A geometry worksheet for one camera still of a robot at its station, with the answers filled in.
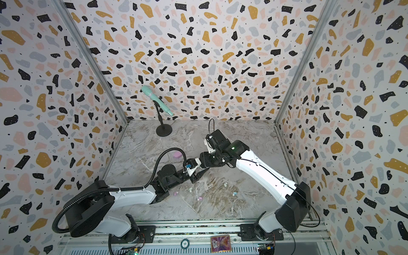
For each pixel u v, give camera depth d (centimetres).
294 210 40
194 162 65
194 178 69
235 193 86
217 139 57
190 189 88
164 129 116
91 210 42
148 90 93
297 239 74
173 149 58
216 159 56
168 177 61
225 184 90
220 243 70
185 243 72
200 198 85
